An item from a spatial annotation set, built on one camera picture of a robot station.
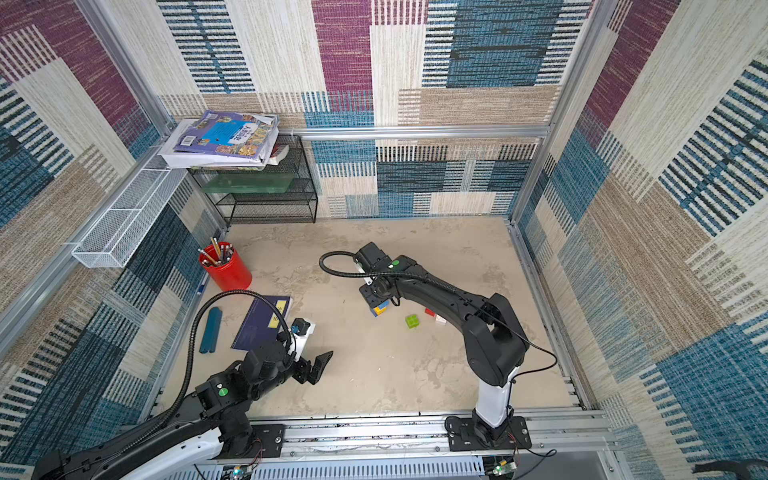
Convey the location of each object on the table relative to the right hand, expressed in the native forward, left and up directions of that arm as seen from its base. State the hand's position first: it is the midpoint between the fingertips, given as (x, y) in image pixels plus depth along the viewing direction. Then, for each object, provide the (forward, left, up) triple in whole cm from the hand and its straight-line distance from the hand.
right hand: (383, 296), depth 89 cm
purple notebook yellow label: (-4, +37, -8) cm, 38 cm away
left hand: (-15, +16, +1) cm, 22 cm away
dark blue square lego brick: (-2, +3, -6) cm, 7 cm away
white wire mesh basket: (+4, +62, +25) cm, 67 cm away
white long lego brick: (-4, -17, -8) cm, 19 cm away
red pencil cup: (+8, +47, +5) cm, 48 cm away
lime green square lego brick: (-4, -9, -8) cm, 12 cm away
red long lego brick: (-1, -14, -8) cm, 17 cm away
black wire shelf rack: (+28, +32, +16) cm, 46 cm away
